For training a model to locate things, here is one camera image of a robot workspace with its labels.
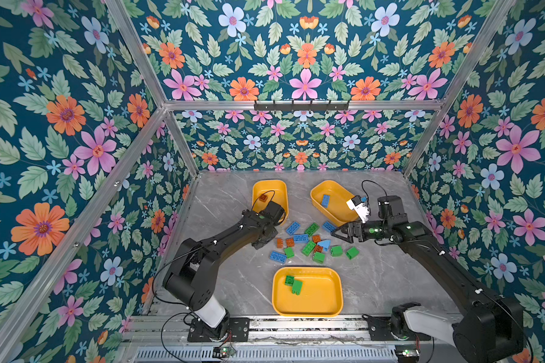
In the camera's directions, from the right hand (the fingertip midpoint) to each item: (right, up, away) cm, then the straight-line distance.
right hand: (338, 230), depth 75 cm
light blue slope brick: (-2, -9, +15) cm, 18 cm away
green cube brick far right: (+9, -12, +14) cm, 20 cm away
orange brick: (-21, -9, +18) cm, 29 cm away
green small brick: (-17, -20, +7) cm, 27 cm away
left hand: (-23, -3, +13) cm, 27 cm away
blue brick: (+1, +9, +31) cm, 33 cm away
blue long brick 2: (-12, -6, +18) cm, 23 cm away
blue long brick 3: (-21, -13, +14) cm, 29 cm away
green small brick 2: (-17, -12, +15) cm, 26 cm away
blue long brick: (-15, -3, +23) cm, 27 cm away
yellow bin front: (-5, -25, +5) cm, 26 cm away
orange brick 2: (-16, -8, +17) cm, 25 cm away
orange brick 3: (-5, -7, +18) cm, 20 cm away
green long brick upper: (-7, -4, +23) cm, 24 cm away
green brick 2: (-5, -13, +13) cm, 19 cm away
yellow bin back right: (+6, +4, +27) cm, 28 cm away
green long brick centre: (-9, -10, +15) cm, 20 cm away
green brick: (-14, -23, +8) cm, 28 cm away
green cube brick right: (+2, -11, +15) cm, 18 cm away
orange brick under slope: (-5, -10, +15) cm, 19 cm away
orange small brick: (-29, +10, +32) cm, 45 cm away
